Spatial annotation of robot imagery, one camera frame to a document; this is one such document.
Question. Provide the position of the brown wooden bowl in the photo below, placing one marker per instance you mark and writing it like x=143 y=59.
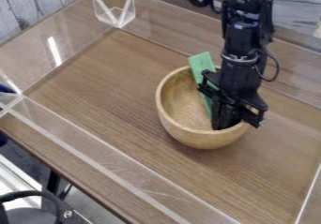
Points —
x=183 y=115

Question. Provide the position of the black metal base plate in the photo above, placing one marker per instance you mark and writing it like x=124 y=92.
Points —
x=68 y=214

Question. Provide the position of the black table leg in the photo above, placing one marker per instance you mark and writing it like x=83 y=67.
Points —
x=53 y=182

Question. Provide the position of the clear acrylic corner bracket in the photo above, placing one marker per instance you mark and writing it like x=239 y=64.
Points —
x=115 y=16

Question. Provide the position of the clear acrylic tray wall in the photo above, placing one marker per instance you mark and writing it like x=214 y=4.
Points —
x=141 y=196

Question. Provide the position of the blue object at edge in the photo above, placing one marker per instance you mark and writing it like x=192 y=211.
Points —
x=5 y=89

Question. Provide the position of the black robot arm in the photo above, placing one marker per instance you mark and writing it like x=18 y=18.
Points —
x=246 y=28

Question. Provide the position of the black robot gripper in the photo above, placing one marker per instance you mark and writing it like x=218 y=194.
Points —
x=231 y=89

